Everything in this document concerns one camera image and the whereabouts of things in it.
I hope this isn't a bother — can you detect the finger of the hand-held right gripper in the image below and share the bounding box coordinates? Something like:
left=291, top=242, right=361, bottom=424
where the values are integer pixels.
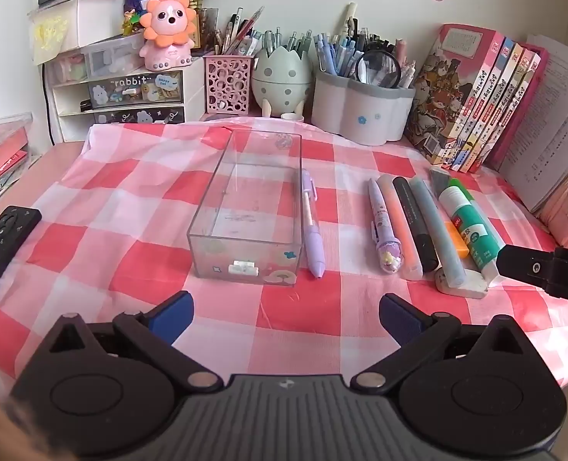
left=497, top=245, right=568, bottom=304

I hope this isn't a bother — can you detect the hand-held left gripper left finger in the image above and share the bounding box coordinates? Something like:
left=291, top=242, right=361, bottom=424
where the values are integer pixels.
left=48, top=290, right=223, bottom=392

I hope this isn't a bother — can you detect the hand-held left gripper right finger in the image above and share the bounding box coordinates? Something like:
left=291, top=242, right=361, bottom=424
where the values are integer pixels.
left=355, top=293, right=530, bottom=392

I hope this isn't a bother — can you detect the green glue stick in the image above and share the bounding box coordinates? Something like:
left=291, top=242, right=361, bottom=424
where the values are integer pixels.
left=438, top=186, right=506, bottom=289

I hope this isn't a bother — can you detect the short orange highlighter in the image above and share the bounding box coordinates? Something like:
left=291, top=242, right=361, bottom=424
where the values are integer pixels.
left=445, top=218, right=471, bottom=257

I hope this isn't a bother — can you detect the white stick with green cap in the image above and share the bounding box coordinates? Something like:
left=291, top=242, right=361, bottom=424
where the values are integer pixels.
left=448, top=177, right=508, bottom=250

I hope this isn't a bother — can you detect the peach highlighter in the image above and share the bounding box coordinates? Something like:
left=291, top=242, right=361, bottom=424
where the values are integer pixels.
left=377, top=174, right=424, bottom=280

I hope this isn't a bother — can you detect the purple pen with charm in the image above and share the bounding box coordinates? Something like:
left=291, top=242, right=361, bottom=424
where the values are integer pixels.
left=368, top=177, right=404, bottom=275

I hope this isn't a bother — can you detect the grey-blue marker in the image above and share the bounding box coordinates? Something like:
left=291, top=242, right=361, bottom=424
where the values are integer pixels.
left=409, top=176, right=467, bottom=288

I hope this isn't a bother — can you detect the black marker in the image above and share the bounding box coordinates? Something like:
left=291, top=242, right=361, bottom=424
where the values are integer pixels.
left=392, top=176, right=440, bottom=274

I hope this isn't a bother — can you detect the purple mechanical pencil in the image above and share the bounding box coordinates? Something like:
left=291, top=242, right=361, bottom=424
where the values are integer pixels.
left=299, top=169, right=326, bottom=279

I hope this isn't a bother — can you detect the clear plastic organizer box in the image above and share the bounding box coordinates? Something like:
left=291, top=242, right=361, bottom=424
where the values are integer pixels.
left=188, top=131, right=309, bottom=289

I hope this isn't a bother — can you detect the white eraser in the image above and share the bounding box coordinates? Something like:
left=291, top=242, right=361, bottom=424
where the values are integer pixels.
left=434, top=266, right=489, bottom=299

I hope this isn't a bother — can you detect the pink bag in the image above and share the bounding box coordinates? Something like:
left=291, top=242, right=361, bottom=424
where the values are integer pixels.
left=538, top=170, right=568, bottom=253

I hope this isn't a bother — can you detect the red checked tablecloth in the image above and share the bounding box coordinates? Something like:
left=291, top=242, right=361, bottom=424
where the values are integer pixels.
left=0, top=122, right=568, bottom=395

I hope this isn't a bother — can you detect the open white text book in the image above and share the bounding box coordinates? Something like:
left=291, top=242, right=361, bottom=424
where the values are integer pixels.
left=498, top=33, right=568, bottom=214

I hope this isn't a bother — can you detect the cartoon comic book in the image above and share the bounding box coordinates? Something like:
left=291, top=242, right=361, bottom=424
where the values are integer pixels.
left=459, top=41, right=525, bottom=172
left=467, top=48, right=535, bottom=174
left=404, top=23, right=514, bottom=170
left=473, top=50, right=543, bottom=174

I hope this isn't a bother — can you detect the black phone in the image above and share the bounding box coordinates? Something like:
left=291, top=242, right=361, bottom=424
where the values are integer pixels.
left=0, top=206, right=43, bottom=320

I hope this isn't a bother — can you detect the white flower-shaped pen holder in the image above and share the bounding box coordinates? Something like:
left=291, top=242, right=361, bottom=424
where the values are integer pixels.
left=310, top=70, right=417, bottom=147

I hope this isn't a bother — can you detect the pink perforated pen holder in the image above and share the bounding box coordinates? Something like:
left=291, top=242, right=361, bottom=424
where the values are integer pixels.
left=203, top=54, right=256, bottom=117

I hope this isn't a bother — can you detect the black magnifying glass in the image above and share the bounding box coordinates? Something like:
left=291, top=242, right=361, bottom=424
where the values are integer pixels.
left=355, top=50, right=402, bottom=90

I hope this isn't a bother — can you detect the white drawer organizer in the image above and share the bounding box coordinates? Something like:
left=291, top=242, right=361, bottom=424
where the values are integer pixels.
left=44, top=55, right=205, bottom=145

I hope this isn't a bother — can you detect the green egg-shaped pen holder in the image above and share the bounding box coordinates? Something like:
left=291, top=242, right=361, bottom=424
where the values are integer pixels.
left=251, top=44, right=314, bottom=118

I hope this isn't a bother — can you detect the clear storage box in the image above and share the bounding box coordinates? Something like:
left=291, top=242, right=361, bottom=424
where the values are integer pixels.
left=82, top=33, right=145, bottom=80
left=44, top=50, right=88, bottom=85

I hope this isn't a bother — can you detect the bundle of blue pens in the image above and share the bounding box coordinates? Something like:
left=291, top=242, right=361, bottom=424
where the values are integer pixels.
left=313, top=2, right=419, bottom=90

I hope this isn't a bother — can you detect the glass vase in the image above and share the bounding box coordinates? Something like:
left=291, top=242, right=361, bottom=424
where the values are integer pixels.
left=195, top=7, right=220, bottom=53

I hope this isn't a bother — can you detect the bundle of red and black pens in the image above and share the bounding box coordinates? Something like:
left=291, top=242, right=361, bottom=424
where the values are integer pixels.
left=214, top=6, right=266, bottom=57

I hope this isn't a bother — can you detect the pink lion toy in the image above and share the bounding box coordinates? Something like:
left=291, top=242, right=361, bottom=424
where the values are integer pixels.
left=139, top=0, right=199, bottom=70

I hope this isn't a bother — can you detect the bundle of grey gel pens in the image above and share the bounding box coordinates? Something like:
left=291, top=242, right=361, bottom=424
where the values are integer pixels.
left=262, top=26, right=314, bottom=58

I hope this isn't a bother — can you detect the small colourful figurine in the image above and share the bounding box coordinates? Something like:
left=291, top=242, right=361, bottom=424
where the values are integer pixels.
left=122, top=8, right=143, bottom=36

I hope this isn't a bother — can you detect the white box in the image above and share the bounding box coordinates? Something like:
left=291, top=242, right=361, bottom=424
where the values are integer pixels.
left=29, top=0, right=126, bottom=65

